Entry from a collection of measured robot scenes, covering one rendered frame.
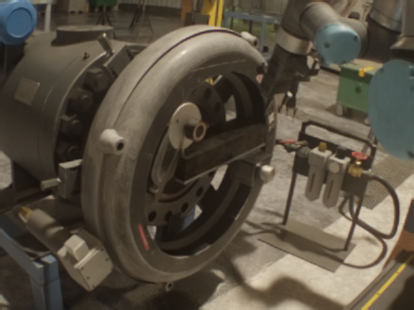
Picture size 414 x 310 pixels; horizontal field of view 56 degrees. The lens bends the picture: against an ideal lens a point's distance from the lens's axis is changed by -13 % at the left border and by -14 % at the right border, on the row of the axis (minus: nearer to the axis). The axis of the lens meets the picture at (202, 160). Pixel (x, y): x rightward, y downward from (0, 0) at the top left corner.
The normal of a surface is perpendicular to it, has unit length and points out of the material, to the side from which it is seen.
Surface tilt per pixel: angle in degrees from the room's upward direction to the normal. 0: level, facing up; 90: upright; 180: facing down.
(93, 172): 80
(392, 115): 95
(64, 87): 52
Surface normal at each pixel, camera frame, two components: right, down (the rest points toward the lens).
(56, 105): -0.50, -0.21
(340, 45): 0.17, 0.74
